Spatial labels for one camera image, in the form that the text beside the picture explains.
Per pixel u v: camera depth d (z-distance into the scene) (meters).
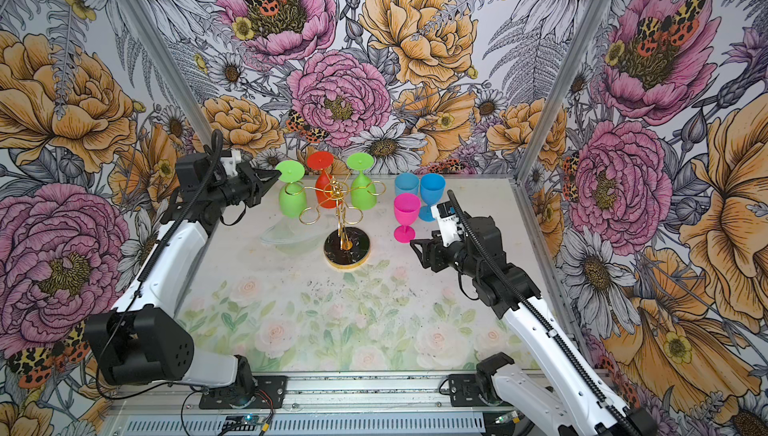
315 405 0.73
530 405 0.52
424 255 0.65
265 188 0.72
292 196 0.80
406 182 1.02
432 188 0.98
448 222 0.63
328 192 0.79
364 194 0.90
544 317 0.46
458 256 0.61
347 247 0.99
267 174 0.74
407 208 0.92
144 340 0.42
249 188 0.69
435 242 0.63
